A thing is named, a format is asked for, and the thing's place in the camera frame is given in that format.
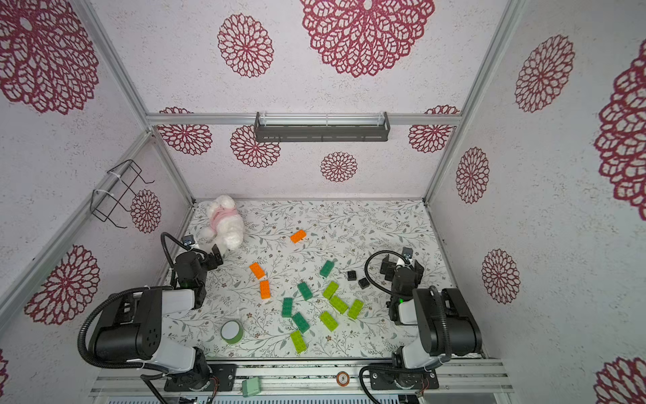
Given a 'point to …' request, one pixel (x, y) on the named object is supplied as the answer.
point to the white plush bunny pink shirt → (224, 224)
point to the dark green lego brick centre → (304, 290)
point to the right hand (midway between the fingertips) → (402, 255)
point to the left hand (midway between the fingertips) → (205, 249)
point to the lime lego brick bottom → (299, 342)
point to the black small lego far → (352, 275)
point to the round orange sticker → (342, 378)
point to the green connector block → (251, 387)
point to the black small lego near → (363, 283)
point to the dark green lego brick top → (326, 268)
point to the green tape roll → (231, 332)
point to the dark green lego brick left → (287, 306)
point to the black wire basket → (104, 203)
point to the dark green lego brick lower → (301, 322)
